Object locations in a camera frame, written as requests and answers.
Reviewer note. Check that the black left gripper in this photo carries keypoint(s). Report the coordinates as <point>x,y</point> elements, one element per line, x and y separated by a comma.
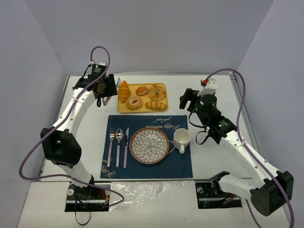
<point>111,84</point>

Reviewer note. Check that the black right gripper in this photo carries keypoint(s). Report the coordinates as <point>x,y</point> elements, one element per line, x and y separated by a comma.
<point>189,99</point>

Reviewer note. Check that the large orange striped croissant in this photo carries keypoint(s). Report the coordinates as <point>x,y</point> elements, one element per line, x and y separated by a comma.
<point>123,92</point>

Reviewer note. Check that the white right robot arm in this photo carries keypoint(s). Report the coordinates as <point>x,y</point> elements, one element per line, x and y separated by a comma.
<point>268,188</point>

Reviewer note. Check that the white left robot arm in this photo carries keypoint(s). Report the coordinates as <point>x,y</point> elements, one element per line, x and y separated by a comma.
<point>59,142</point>

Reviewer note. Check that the curled brown croissant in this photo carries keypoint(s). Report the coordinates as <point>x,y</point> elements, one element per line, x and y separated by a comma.
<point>156,92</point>

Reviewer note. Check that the small striped croissant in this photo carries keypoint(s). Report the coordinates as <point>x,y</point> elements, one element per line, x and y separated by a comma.
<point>156,105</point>

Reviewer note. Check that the round glazed bun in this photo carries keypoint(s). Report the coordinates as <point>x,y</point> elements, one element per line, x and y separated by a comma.
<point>142,90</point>

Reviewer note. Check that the yellow plastic tray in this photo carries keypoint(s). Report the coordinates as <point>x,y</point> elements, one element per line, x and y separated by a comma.
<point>124,110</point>

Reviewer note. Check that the white ceramic cup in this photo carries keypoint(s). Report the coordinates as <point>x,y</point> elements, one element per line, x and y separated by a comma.
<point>181,139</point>

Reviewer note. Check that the floral patterned ceramic plate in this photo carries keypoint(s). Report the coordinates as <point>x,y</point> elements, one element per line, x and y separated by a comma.
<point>149,145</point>

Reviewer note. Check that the blue cloth placemat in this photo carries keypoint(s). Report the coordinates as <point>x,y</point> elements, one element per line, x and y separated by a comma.
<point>173,166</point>

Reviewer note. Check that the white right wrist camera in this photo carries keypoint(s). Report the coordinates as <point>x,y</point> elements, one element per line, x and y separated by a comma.
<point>209,86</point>

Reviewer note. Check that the sugared ring donut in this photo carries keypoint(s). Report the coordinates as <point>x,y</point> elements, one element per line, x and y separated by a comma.
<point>134,103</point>

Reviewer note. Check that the silver spoon pink handle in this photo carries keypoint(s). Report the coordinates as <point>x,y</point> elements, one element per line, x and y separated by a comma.
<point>119,136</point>

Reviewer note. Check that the silver fork pink handle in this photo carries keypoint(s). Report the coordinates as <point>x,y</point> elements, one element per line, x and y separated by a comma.
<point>111,138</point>

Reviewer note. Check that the silver knife pink handle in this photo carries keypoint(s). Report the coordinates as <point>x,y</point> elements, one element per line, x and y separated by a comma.
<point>126,148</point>

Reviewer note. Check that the aluminium frame rail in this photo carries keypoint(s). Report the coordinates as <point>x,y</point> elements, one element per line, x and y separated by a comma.
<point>252,136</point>

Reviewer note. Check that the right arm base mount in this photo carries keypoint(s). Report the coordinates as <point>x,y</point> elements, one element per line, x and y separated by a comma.
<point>207,198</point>

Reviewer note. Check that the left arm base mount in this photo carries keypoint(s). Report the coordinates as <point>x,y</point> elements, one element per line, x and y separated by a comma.
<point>95,201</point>

